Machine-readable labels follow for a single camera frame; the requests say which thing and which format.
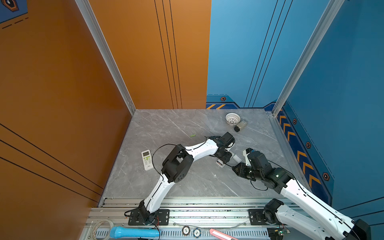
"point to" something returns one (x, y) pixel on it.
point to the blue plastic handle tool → (119, 232)
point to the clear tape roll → (110, 223)
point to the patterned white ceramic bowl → (232, 118)
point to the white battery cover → (236, 158)
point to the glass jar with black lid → (240, 126)
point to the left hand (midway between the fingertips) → (226, 157)
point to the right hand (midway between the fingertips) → (232, 169)
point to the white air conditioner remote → (220, 163)
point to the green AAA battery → (193, 135)
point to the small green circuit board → (283, 231)
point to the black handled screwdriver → (233, 167)
